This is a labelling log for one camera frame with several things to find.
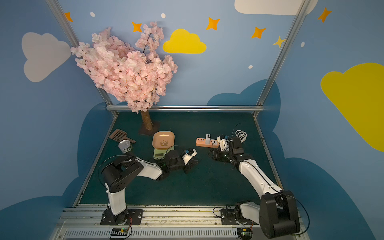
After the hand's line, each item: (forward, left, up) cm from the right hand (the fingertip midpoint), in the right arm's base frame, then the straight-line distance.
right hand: (212, 152), depth 86 cm
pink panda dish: (+12, +33, -8) cm, 36 cm away
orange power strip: (+13, +6, -9) cm, 17 cm away
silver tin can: (+5, +56, -6) cm, 57 cm away
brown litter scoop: (+16, +67, -11) cm, 70 cm away
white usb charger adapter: (+12, +2, -4) cm, 13 cm away
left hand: (-2, +8, -5) cm, 9 cm away
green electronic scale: (+2, +34, -10) cm, 36 cm away
